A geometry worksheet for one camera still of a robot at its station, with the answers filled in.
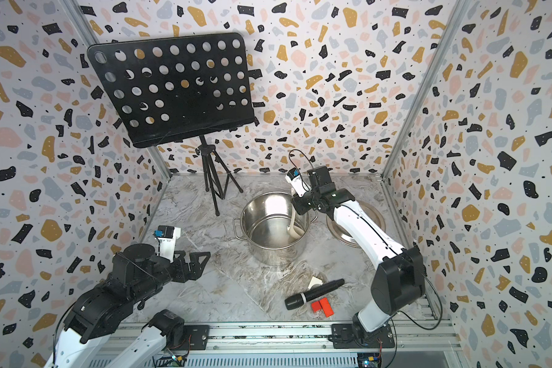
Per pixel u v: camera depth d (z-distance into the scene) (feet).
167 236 1.83
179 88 2.19
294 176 2.38
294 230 2.97
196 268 1.89
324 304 2.65
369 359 2.35
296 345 2.40
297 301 2.56
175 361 2.33
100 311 1.35
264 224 3.31
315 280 2.79
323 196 2.04
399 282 1.42
